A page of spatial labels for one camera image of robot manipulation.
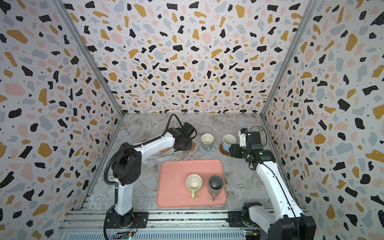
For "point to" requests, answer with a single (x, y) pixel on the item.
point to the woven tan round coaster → (165, 150)
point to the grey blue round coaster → (203, 151)
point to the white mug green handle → (194, 182)
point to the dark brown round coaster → (223, 151)
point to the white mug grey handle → (207, 140)
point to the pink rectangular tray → (172, 190)
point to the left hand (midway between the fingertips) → (188, 144)
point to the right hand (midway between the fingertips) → (233, 145)
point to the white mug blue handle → (228, 140)
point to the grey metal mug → (215, 186)
